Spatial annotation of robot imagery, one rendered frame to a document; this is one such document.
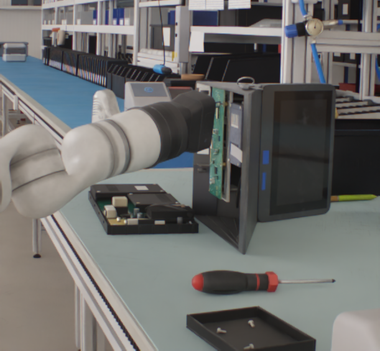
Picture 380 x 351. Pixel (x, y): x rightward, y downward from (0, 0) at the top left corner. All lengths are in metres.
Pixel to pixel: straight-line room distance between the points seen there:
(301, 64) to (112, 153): 1.90
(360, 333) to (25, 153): 0.61
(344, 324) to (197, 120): 0.72
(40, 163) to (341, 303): 0.36
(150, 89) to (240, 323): 2.59
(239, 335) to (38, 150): 0.31
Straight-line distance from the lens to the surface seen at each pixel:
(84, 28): 6.69
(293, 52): 2.90
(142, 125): 1.09
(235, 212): 1.37
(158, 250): 1.18
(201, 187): 1.37
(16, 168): 1.00
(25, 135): 0.99
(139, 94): 3.39
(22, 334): 3.84
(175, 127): 1.12
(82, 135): 1.05
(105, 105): 1.14
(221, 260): 1.13
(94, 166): 1.03
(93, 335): 1.86
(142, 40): 5.01
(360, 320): 0.46
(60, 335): 3.82
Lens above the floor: 1.29
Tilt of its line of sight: 8 degrees down
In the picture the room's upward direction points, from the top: 2 degrees clockwise
